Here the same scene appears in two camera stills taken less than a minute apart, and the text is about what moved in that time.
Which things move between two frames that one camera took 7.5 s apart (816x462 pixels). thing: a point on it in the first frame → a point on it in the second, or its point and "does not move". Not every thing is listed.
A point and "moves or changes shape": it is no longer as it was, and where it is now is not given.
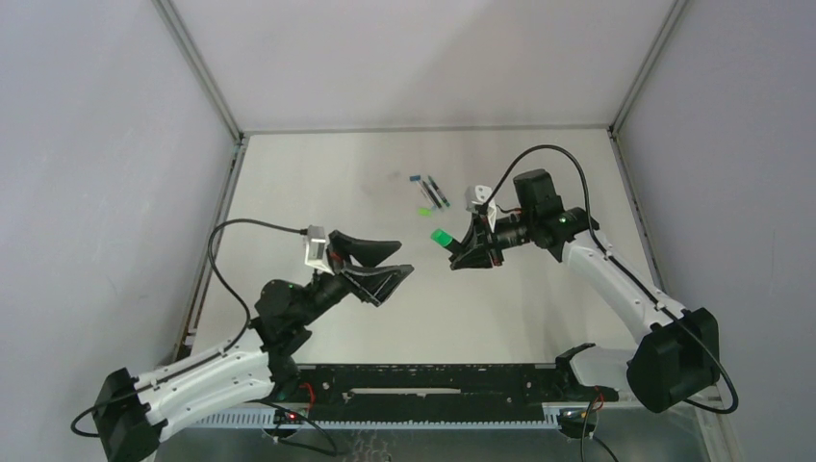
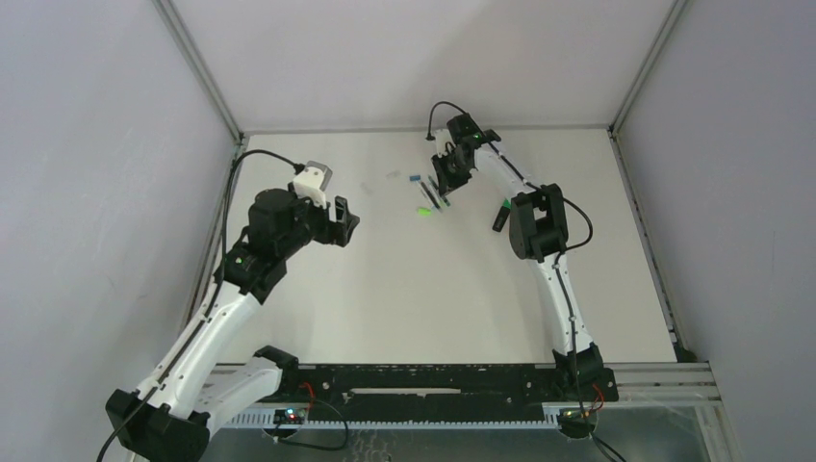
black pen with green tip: [438, 191] does not move
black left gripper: [341, 270] → [329, 221]
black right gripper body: [487, 241] → [450, 168]
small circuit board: [283, 417] does not move
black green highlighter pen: [445, 239] moves or changes shape
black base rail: [425, 393] does not move
